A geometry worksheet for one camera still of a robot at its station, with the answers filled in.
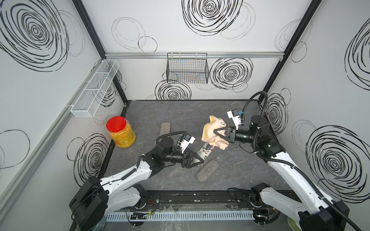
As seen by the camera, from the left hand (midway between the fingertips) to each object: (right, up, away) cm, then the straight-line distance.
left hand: (201, 161), depth 67 cm
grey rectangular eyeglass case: (-22, +12, +32) cm, 41 cm away
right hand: (+6, +13, -1) cm, 15 cm away
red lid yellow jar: (-45, +12, +16) cm, 49 cm away
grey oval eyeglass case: (+8, -8, +16) cm, 20 cm away
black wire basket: (-6, +62, +57) cm, 85 cm away
